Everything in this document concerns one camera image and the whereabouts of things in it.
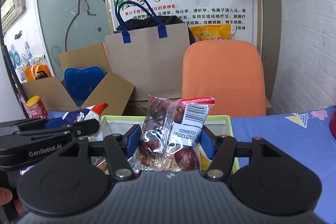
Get air conditioner unit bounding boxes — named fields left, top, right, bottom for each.
left=1, top=0, right=26, bottom=33

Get red dates clear packet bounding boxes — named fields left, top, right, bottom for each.
left=129, top=95, right=215, bottom=173

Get green cardboard box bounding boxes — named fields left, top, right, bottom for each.
left=90, top=115, right=233, bottom=173

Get open cardboard box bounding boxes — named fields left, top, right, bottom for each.
left=23, top=43, right=134, bottom=115

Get yellow bag behind chair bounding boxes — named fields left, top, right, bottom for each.
left=190, top=24, right=235, bottom=42

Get orange chair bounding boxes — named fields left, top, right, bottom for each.
left=182, top=40, right=266, bottom=118

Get blue white red-tip packet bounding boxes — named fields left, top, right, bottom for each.
left=46, top=103, right=109, bottom=140

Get blue patterned tablecloth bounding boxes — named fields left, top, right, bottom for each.
left=47, top=105, right=336, bottom=224

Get red thermos jug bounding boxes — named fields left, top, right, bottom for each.
left=329, top=110, right=336, bottom=139

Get red snack can yellow lid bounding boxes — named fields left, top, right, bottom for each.
left=26, top=96, right=48, bottom=118

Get white poster Chinese text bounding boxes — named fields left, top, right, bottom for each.
left=106, top=0, right=263, bottom=51

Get person's left hand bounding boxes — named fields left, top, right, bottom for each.
left=0, top=187, right=13, bottom=206

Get brown paper bag blue handles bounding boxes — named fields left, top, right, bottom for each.
left=105, top=0, right=192, bottom=101

